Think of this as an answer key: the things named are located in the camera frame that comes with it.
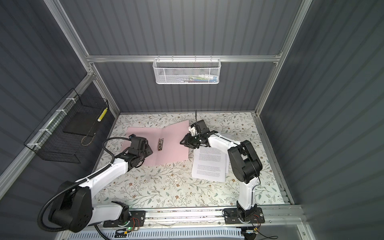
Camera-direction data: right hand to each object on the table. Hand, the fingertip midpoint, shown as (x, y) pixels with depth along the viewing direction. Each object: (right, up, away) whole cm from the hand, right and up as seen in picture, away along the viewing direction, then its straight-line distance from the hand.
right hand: (183, 144), depth 91 cm
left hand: (-22, -2, -2) cm, 22 cm away
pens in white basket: (+10, +42, +3) cm, 43 cm away
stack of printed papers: (+17, -12, +2) cm, 21 cm away
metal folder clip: (-17, -1, +11) cm, 20 cm away
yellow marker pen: (-44, +17, -10) cm, 48 cm away
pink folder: (-13, 0, +11) cm, 16 cm away
